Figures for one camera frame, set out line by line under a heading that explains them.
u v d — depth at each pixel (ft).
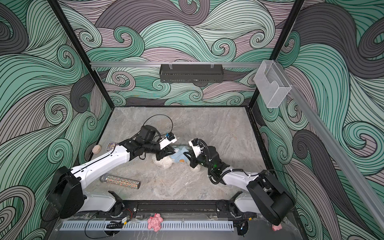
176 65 3.04
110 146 3.12
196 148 2.35
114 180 2.61
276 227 2.19
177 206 2.48
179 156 2.60
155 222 2.20
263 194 1.37
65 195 1.31
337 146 1.70
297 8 2.35
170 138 2.20
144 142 2.05
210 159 2.05
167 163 2.69
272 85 2.56
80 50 2.85
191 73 3.14
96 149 3.04
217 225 2.29
